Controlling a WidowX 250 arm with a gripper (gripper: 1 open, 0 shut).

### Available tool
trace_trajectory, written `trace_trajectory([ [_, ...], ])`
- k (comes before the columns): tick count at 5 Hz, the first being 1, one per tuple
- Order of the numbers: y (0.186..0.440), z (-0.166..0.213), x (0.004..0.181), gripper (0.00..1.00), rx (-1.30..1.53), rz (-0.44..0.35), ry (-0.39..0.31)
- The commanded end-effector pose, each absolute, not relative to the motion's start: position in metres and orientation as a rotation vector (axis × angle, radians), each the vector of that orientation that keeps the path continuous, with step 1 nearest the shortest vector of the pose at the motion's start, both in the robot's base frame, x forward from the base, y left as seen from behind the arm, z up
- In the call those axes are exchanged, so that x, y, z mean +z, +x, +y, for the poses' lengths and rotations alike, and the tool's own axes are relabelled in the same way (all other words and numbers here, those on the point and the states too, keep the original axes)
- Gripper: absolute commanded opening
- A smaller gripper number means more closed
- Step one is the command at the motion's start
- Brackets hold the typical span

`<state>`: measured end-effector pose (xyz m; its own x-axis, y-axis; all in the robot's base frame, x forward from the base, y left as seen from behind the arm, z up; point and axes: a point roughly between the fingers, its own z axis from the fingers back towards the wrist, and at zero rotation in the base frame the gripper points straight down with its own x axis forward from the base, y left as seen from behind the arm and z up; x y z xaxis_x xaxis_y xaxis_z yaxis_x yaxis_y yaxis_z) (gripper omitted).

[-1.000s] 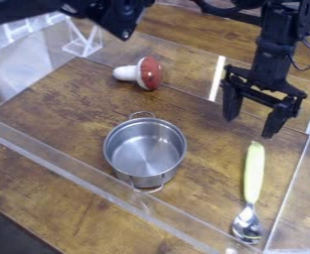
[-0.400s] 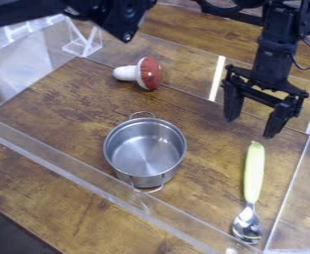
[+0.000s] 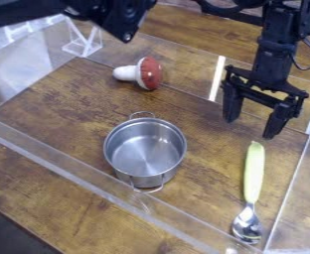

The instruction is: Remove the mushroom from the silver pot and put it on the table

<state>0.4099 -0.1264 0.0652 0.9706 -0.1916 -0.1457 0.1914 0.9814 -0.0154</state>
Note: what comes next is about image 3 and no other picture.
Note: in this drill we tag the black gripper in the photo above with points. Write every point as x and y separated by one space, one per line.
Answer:
263 84

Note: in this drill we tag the red and white toy mushroom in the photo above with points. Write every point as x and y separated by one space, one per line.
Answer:
145 73

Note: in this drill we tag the spoon with yellow-green handle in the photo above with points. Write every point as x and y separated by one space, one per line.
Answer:
246 226

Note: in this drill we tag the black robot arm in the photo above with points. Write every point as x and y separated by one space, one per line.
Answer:
119 17

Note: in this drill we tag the black strip on table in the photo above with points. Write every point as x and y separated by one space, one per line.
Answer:
231 13

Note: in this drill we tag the silver pot with handles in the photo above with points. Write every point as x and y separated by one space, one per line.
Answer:
144 148

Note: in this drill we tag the clear acrylic triangle bracket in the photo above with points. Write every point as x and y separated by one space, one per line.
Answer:
82 46

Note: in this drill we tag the clear acrylic enclosure wall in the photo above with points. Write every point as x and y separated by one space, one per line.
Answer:
141 204

